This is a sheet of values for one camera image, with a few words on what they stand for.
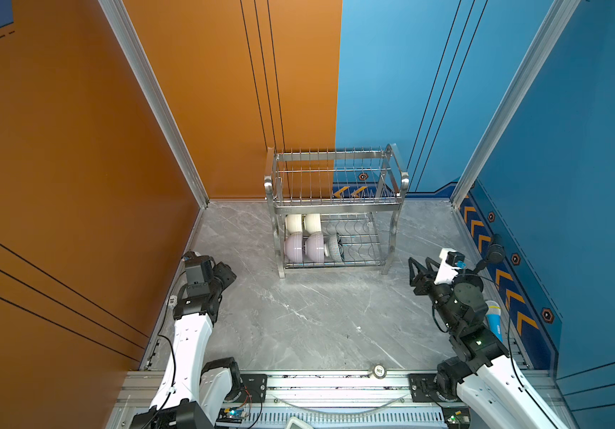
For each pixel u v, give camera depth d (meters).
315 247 0.89
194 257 0.71
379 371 0.71
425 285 0.65
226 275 0.74
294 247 0.89
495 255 0.72
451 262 0.61
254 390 0.74
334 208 0.71
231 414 0.71
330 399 0.74
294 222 0.97
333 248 0.89
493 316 0.81
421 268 0.67
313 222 0.97
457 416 0.71
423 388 0.73
